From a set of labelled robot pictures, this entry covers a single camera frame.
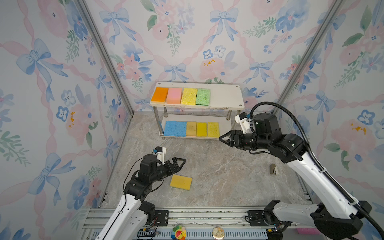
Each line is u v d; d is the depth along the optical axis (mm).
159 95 781
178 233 689
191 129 1001
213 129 999
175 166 653
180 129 1005
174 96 766
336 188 386
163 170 657
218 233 702
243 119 578
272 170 880
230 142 558
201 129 999
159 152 699
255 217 742
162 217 747
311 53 841
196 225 730
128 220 483
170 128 1008
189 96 783
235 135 551
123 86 1050
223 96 798
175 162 667
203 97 782
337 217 386
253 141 522
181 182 838
